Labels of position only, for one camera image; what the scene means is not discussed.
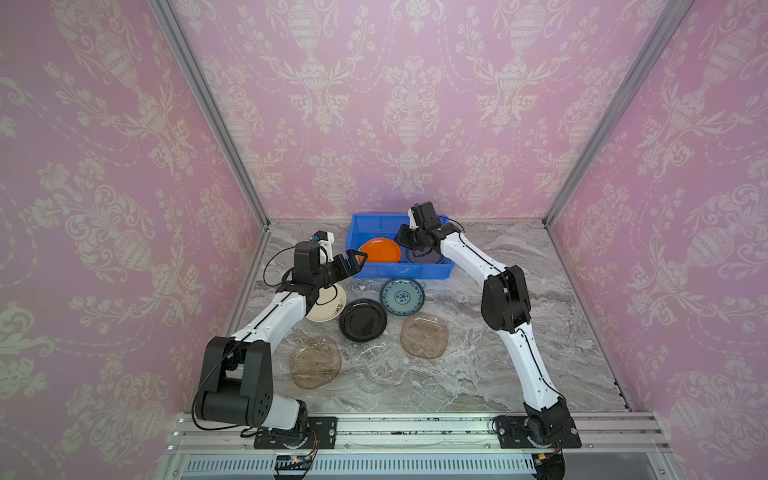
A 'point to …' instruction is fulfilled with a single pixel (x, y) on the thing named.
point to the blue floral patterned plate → (402, 296)
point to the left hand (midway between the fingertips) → (359, 261)
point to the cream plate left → (329, 304)
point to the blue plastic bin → (363, 227)
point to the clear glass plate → (377, 368)
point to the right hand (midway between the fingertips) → (395, 237)
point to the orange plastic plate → (381, 250)
